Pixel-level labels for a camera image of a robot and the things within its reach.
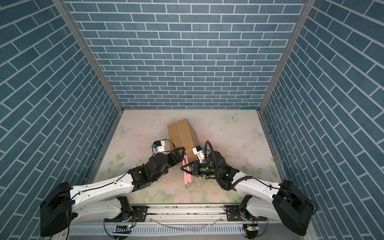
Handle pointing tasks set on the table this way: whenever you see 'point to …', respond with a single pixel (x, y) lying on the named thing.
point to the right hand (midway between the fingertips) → (180, 169)
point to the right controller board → (252, 230)
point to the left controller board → (120, 229)
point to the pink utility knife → (187, 176)
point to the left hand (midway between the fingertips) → (182, 152)
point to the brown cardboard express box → (182, 134)
